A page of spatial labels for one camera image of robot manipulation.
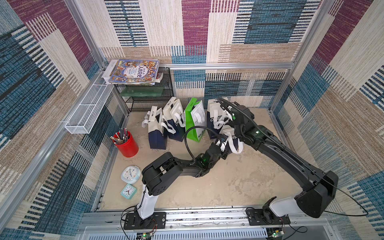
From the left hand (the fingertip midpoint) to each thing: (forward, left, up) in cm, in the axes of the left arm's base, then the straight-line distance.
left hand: (227, 142), depth 87 cm
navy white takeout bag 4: (-5, -2, +5) cm, 7 cm away
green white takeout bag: (+11, +19, +11) cm, 24 cm away
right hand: (+5, -7, +19) cm, 20 cm away
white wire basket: (0, +71, +21) cm, 74 cm away
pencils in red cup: (+5, +62, 0) cm, 62 cm away
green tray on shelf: (+31, +52, +13) cm, 62 cm away
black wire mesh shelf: (+43, +59, -2) cm, 73 cm away
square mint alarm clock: (-23, +55, -12) cm, 60 cm away
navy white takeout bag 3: (+13, +6, +8) cm, 16 cm away
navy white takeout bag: (+6, +39, +9) cm, 41 cm away
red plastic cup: (+2, +59, -8) cm, 60 cm away
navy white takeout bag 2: (+11, +30, +11) cm, 34 cm away
